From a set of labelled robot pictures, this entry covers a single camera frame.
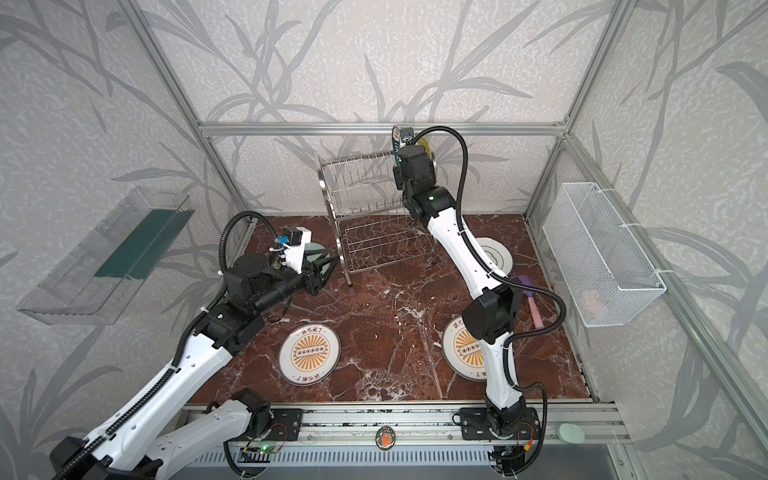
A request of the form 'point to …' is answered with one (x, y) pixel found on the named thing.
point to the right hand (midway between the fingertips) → (417, 150)
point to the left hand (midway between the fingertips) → (337, 249)
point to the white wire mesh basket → (609, 278)
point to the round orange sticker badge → (385, 438)
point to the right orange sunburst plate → (462, 351)
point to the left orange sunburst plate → (309, 355)
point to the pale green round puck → (571, 433)
